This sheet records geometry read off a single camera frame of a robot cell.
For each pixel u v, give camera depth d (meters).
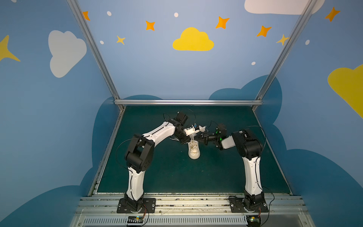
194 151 0.88
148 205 0.74
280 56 0.89
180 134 0.80
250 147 0.60
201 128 0.97
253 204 0.65
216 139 0.87
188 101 1.21
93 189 0.82
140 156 0.51
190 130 0.84
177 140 0.85
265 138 1.07
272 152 1.01
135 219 0.73
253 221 0.73
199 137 0.91
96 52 0.85
